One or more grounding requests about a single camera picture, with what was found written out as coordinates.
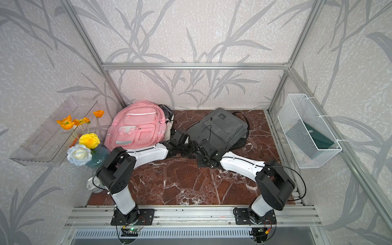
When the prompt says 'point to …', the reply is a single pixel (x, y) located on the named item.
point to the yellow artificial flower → (90, 140)
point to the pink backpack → (136, 125)
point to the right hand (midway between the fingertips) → (199, 160)
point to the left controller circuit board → (130, 232)
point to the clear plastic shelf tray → (47, 145)
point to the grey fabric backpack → (226, 130)
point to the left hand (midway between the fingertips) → (199, 149)
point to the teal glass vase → (99, 154)
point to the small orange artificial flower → (98, 114)
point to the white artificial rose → (79, 154)
